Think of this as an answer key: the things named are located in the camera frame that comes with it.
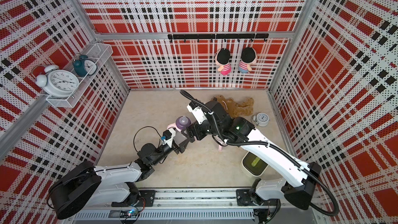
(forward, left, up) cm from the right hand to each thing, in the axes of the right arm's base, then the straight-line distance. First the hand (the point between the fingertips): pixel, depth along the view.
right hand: (193, 127), depth 65 cm
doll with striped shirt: (+48, -32, +2) cm, 58 cm away
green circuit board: (-28, +29, -28) cm, 49 cm away
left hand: (+5, +4, -11) cm, 13 cm away
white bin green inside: (-8, -29, -24) cm, 39 cm away
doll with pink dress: (+50, -16, 0) cm, 52 cm away
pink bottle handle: (+2, +9, -1) cm, 9 cm away
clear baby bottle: (-1, +7, -7) cm, 10 cm away
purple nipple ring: (+2, +4, +2) cm, 5 cm away
